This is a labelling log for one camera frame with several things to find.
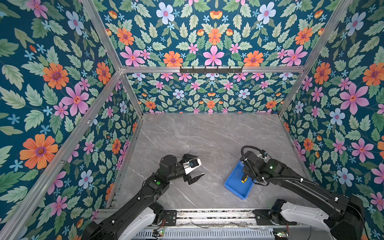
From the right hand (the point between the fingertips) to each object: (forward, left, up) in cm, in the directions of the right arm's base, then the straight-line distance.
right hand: (243, 169), depth 79 cm
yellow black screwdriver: (-5, +1, +1) cm, 5 cm away
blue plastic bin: (-3, +4, -12) cm, 13 cm away
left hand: (+1, +23, +7) cm, 24 cm away
